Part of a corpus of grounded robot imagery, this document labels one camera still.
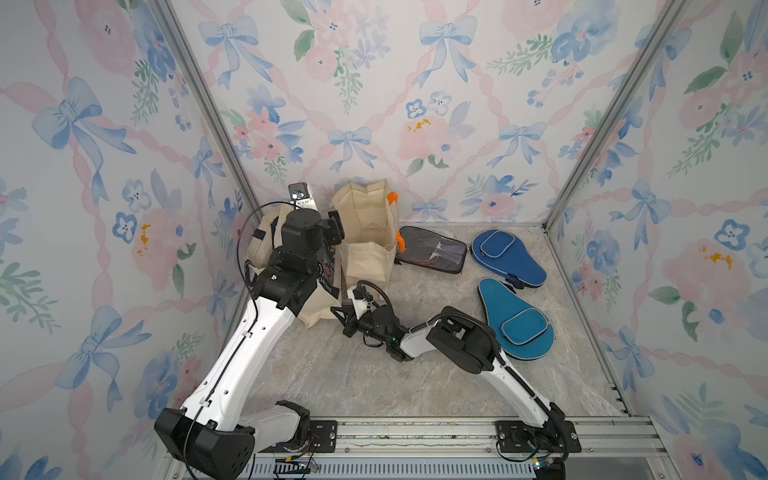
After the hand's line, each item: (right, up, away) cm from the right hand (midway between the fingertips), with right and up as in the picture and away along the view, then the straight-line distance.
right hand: (329, 310), depth 94 cm
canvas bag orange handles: (+12, +26, +22) cm, 36 cm away
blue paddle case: (+60, +17, +12) cm, 64 cm away
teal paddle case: (+59, -5, -6) cm, 59 cm away
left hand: (+3, +28, -26) cm, 38 cm away
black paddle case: (+34, +19, +16) cm, 42 cm away
